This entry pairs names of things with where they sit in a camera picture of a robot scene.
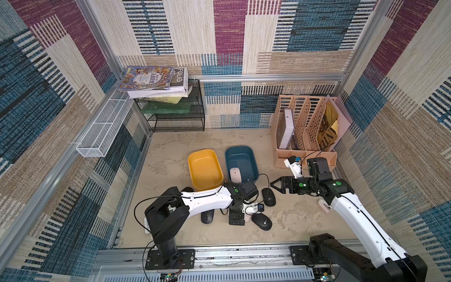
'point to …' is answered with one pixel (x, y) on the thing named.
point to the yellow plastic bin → (205, 170)
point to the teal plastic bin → (243, 157)
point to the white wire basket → (99, 136)
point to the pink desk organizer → (296, 123)
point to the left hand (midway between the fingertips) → (239, 208)
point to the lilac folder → (344, 120)
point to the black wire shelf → (193, 121)
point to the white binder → (289, 128)
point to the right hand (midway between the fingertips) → (277, 182)
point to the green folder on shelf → (165, 108)
